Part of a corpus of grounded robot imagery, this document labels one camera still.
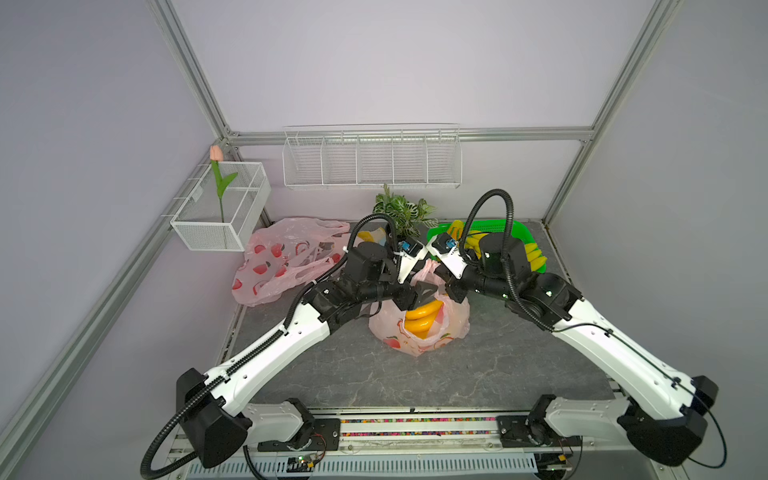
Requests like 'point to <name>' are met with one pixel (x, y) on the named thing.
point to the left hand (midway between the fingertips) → (428, 282)
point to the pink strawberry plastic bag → (284, 252)
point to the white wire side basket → (224, 207)
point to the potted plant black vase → (410, 217)
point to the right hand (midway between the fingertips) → (433, 263)
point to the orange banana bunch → (420, 319)
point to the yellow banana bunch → (534, 256)
